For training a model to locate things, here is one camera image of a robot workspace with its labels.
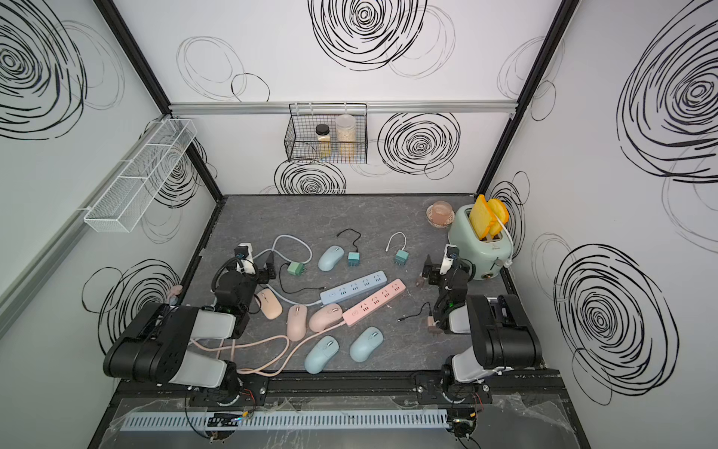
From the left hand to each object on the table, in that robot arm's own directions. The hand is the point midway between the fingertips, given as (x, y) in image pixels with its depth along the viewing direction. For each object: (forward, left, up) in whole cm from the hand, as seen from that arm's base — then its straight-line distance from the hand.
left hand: (256, 253), depth 89 cm
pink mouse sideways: (-17, -22, -9) cm, 29 cm away
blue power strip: (-7, -32, -9) cm, 34 cm away
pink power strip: (-12, -38, -8) cm, 41 cm away
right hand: (+1, -62, -1) cm, 62 cm away
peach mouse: (-13, -5, -10) cm, 17 cm away
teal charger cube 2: (+6, -48, -9) cm, 49 cm away
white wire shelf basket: (+4, +29, +21) cm, 36 cm away
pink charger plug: (-23, -53, +4) cm, 58 cm away
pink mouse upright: (-18, -15, -9) cm, 25 cm away
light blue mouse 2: (-24, -36, -9) cm, 44 cm away
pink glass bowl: (+25, -65, -6) cm, 69 cm away
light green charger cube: (0, -11, -9) cm, 15 cm away
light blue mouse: (-27, -23, -9) cm, 36 cm away
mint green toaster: (-1, -73, +5) cm, 74 cm away
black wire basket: (+36, -11, +19) cm, 42 cm away
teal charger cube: (+5, -31, -10) cm, 33 cm away
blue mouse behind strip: (+5, -23, -9) cm, 25 cm away
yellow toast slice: (+8, -72, +12) cm, 74 cm away
